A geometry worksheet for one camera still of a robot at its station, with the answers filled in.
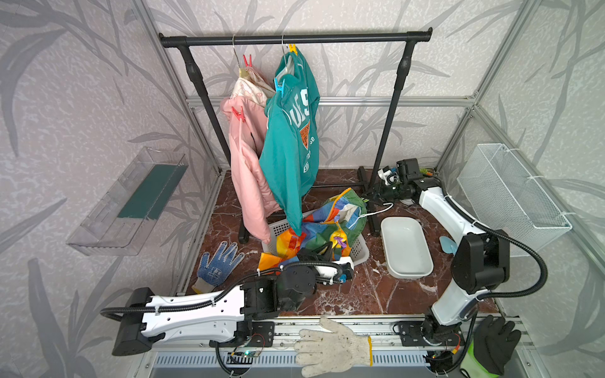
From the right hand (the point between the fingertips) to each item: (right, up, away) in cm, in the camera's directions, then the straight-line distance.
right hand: (363, 194), depth 86 cm
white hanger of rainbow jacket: (0, -6, -13) cm, 14 cm away
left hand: (-14, -14, -20) cm, 28 cm away
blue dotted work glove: (-57, -30, 0) cm, 64 cm away
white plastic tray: (+19, -23, +7) cm, 31 cm away
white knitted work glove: (-16, -48, -16) cm, 53 cm away
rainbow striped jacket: (-13, -11, -12) cm, 21 cm away
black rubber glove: (+37, -45, -15) cm, 60 cm away
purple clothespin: (-10, -13, -21) cm, 27 cm away
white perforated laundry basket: (-3, -20, -4) cm, 20 cm away
